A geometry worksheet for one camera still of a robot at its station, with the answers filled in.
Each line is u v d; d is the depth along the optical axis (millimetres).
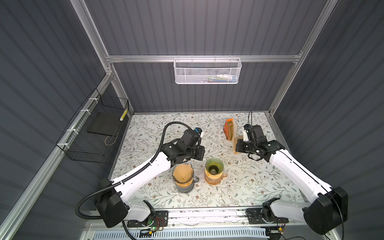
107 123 768
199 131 684
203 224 726
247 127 746
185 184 735
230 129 1014
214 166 815
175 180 708
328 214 394
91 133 732
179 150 555
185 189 799
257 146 597
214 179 806
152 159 483
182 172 757
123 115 815
